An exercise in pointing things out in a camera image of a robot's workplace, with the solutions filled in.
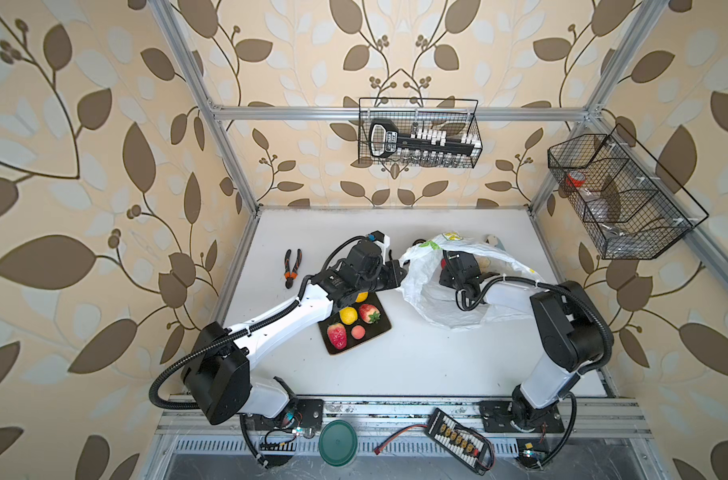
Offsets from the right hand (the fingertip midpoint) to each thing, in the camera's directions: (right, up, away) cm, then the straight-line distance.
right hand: (448, 275), depth 98 cm
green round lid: (-32, -31, -36) cm, 57 cm away
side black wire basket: (+39, +20, -25) cm, 50 cm away
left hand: (-15, +4, -22) cm, 27 cm away
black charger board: (-3, -36, -28) cm, 46 cm away
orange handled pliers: (-53, 0, +4) cm, 53 cm away
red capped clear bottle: (+36, +30, -9) cm, 48 cm away
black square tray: (-31, -13, -11) cm, 35 cm away
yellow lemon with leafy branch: (-32, -10, -11) cm, 36 cm away
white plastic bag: (+4, +3, -37) cm, 37 cm away
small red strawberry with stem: (-26, -10, -11) cm, 30 cm away
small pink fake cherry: (-29, -15, -12) cm, 35 cm away
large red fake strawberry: (-35, -15, -13) cm, 41 cm away
